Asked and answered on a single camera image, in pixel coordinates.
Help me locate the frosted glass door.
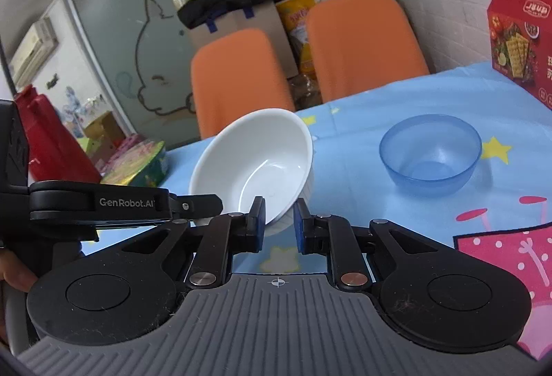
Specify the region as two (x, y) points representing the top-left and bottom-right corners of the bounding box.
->
(65, 0), (203, 144)

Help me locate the small brown cardboard box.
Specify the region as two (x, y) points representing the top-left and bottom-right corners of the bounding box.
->
(84, 110), (126, 163)

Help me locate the dark plastic bag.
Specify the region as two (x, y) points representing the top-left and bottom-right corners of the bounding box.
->
(291, 74), (323, 108)

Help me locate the red thermos jug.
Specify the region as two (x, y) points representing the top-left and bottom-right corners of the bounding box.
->
(15, 85), (103, 185)

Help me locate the red cracker box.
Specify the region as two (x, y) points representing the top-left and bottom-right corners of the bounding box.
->
(487, 0), (552, 111)

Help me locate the person's left hand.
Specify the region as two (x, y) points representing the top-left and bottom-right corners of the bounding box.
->
(0, 249), (39, 293)

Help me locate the cardboard box with blue straps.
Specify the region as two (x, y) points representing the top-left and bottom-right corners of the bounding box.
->
(187, 0), (298, 75)

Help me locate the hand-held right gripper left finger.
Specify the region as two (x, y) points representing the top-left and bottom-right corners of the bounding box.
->
(99, 196), (267, 289)

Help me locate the white air conditioner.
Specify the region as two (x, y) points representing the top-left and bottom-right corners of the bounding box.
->
(11, 20), (59, 87)

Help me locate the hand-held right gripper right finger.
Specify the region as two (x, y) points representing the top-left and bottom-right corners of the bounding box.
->
(293, 200), (458, 291)

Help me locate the orange chair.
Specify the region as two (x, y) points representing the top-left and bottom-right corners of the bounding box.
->
(191, 28), (296, 139)
(306, 0), (430, 103)

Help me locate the yellow printed bag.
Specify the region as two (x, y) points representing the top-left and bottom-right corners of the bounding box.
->
(276, 0), (317, 77)

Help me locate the white bowl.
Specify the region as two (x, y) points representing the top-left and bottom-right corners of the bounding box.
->
(189, 108), (314, 236)

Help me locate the blue plastic bowl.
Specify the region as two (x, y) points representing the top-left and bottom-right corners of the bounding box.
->
(379, 114), (482, 197)

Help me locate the instant noodle bowl green lid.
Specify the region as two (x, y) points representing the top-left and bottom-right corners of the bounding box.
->
(100, 141), (170, 189)

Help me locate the black cloth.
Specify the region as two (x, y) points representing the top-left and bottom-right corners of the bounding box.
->
(178, 0), (287, 29)

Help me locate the blue cartoon pig tablecloth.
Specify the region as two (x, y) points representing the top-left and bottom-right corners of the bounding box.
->
(80, 61), (552, 361)

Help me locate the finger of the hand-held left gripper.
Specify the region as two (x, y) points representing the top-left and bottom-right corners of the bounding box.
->
(169, 194), (225, 222)

